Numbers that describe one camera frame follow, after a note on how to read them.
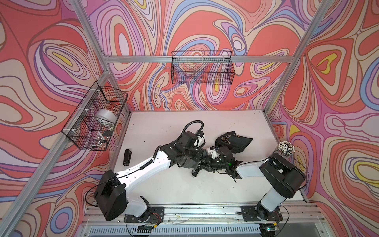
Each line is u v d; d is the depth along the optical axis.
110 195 0.40
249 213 0.73
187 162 0.80
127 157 0.90
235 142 0.94
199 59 0.87
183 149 0.59
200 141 0.63
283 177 0.47
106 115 0.74
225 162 0.71
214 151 0.83
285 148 0.77
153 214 0.73
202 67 0.96
